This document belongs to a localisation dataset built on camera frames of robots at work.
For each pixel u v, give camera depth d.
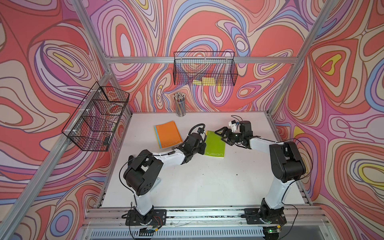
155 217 0.72
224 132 0.86
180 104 1.09
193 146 0.71
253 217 0.72
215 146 0.98
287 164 0.51
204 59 0.87
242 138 0.78
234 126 0.91
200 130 0.81
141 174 0.48
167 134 1.05
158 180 0.84
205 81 0.82
